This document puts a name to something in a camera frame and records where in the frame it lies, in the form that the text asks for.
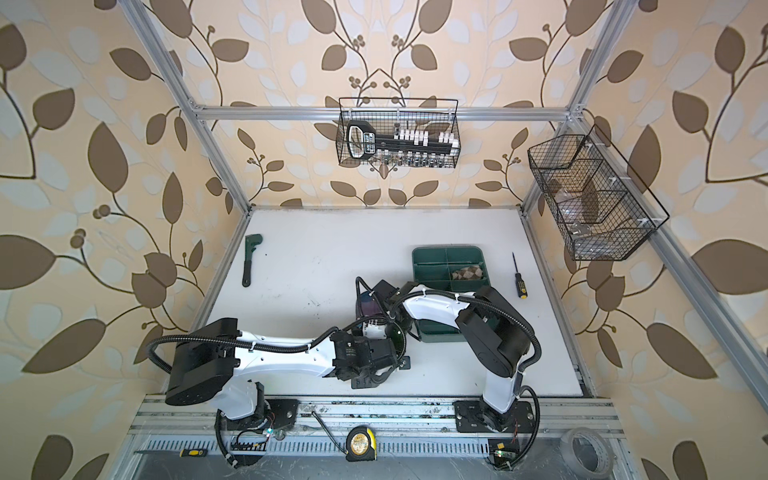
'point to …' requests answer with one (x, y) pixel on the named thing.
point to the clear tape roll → (587, 452)
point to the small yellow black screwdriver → (193, 452)
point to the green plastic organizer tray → (450, 269)
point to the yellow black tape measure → (361, 444)
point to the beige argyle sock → (468, 273)
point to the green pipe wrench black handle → (250, 241)
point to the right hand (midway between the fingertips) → (384, 357)
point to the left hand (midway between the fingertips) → (376, 364)
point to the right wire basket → (604, 209)
